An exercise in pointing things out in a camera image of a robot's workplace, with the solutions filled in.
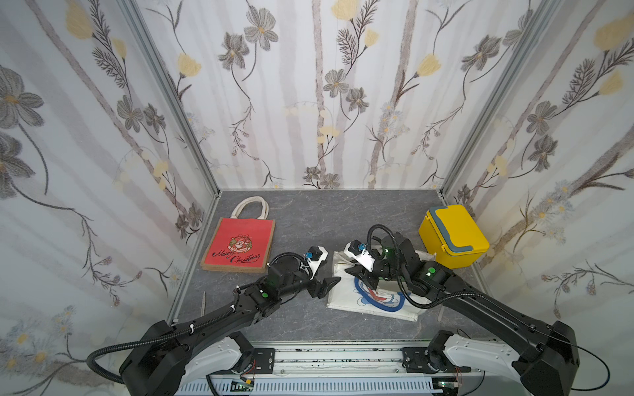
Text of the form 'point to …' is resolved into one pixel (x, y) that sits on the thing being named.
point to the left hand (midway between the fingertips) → (335, 270)
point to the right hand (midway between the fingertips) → (352, 265)
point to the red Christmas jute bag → (239, 244)
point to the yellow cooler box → (449, 235)
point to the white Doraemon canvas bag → (355, 294)
